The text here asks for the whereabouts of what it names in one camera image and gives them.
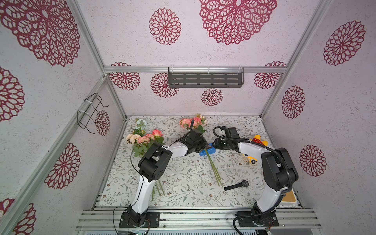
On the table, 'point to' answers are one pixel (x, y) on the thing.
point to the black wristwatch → (245, 183)
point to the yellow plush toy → (257, 139)
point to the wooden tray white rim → (289, 200)
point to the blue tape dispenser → (210, 151)
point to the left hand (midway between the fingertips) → (210, 143)
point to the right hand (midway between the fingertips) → (214, 142)
